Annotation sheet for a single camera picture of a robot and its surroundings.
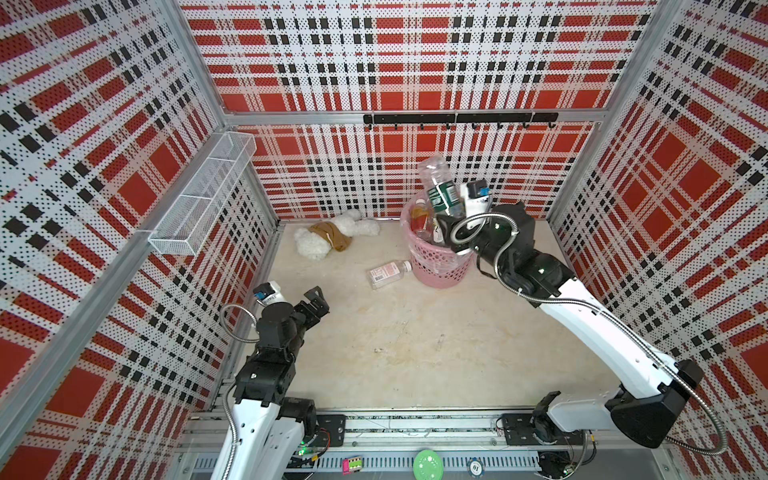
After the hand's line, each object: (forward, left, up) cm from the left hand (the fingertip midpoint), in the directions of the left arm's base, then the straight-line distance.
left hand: (314, 296), depth 76 cm
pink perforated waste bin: (+12, -33, -4) cm, 36 cm away
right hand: (+11, -35, +18) cm, 42 cm away
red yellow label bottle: (+24, -29, +3) cm, 38 cm away
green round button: (-34, -28, -16) cm, 47 cm away
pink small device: (-35, -10, -17) cm, 40 cm away
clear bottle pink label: (+18, -17, -17) cm, 30 cm away
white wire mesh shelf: (+25, +44, +2) cm, 50 cm away
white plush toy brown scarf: (+33, +2, -13) cm, 35 cm away
